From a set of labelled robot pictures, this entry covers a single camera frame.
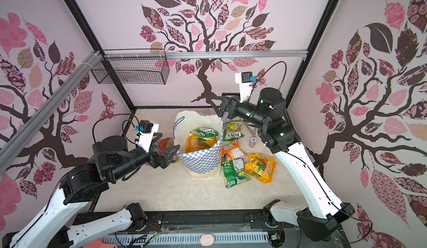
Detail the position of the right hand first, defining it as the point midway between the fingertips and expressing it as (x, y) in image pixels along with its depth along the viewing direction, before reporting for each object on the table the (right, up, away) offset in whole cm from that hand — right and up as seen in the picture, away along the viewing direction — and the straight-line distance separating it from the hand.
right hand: (216, 95), depth 54 cm
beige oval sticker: (-4, -60, +16) cm, 62 cm away
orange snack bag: (+8, -26, +38) cm, 47 cm away
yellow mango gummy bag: (-13, -21, +41) cm, 48 cm away
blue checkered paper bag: (-6, -27, +19) cm, 34 cm away
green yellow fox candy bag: (+10, -14, +48) cm, 51 cm away
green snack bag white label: (+9, -36, +31) cm, 48 cm away
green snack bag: (-8, -14, +36) cm, 39 cm away
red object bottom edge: (-48, -59, +12) cm, 77 cm away
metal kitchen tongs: (+22, -14, +52) cm, 59 cm away
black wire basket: (-49, +24, +41) cm, 68 cm away
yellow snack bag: (+23, -32, +28) cm, 48 cm away
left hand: (-17, -17, +4) cm, 24 cm away
